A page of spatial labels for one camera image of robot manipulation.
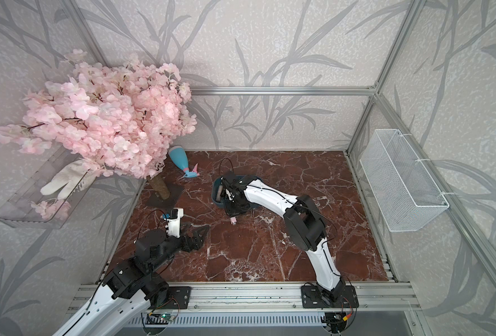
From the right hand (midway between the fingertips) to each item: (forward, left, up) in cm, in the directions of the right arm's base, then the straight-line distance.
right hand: (230, 213), depth 89 cm
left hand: (-11, +8, +11) cm, 17 cm away
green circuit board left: (-36, +19, -6) cm, 41 cm away
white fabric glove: (-1, +46, +28) cm, 54 cm away
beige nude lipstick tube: (+15, +7, -4) cm, 17 cm away
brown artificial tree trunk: (+11, +31, +5) cm, 34 cm away
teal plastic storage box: (+16, +9, -1) cm, 18 cm away
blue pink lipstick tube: (-3, -2, 0) cm, 4 cm away
